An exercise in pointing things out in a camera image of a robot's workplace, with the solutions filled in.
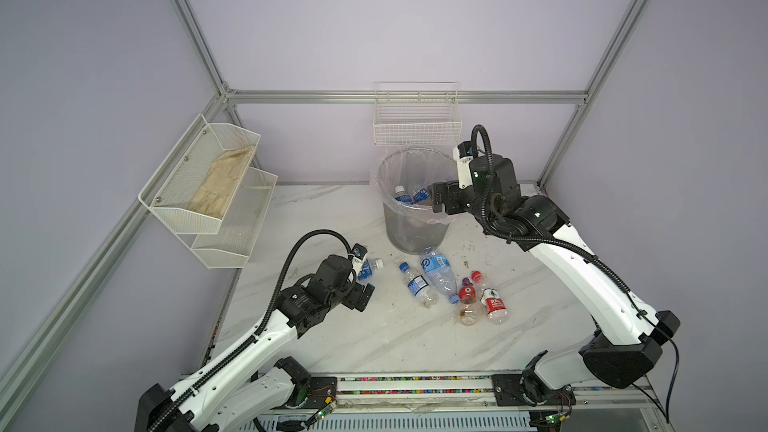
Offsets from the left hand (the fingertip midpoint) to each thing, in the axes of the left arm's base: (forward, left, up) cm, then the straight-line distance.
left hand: (352, 280), depth 78 cm
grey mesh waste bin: (+16, -17, +2) cm, 24 cm away
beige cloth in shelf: (+25, +36, +16) cm, 46 cm away
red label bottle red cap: (-2, -39, -8) cm, 40 cm away
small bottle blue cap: (+2, -19, -8) cm, 21 cm away
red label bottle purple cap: (+1, -33, -12) cm, 36 cm away
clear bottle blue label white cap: (+8, -3, -9) cm, 13 cm away
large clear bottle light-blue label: (+9, -25, -10) cm, 29 cm away
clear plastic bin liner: (+36, -18, +7) cm, 41 cm away
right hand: (+13, -22, +24) cm, 35 cm away
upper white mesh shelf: (+16, +42, +21) cm, 49 cm away
